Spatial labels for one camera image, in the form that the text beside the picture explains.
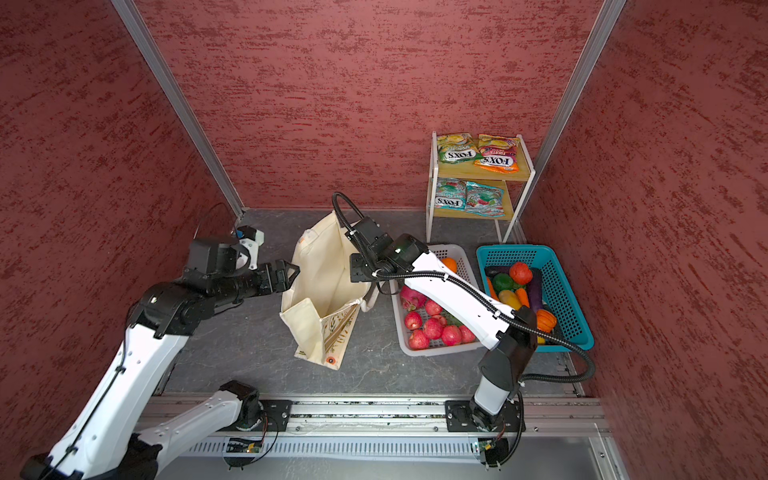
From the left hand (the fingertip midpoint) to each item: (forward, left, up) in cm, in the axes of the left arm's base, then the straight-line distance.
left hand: (285, 278), depth 68 cm
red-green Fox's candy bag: (+37, -56, -8) cm, 68 cm away
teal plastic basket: (+8, -77, -22) cm, 81 cm away
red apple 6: (-4, -37, -17) cm, 41 cm away
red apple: (-6, -33, -22) cm, 40 cm away
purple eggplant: (+12, -72, -24) cm, 77 cm away
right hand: (+4, -17, -5) cm, 18 cm away
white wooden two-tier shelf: (+34, -48, +5) cm, 59 cm away
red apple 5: (+4, -38, -22) cm, 44 cm away
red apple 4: (0, -32, -22) cm, 39 cm away
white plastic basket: (-2, -35, -22) cm, 41 cm away
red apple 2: (-6, -42, -19) cm, 46 cm away
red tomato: (+15, -67, -20) cm, 71 cm away
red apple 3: (-5, -47, -22) cm, 52 cm away
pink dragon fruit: (+5, -31, -20) cm, 37 cm away
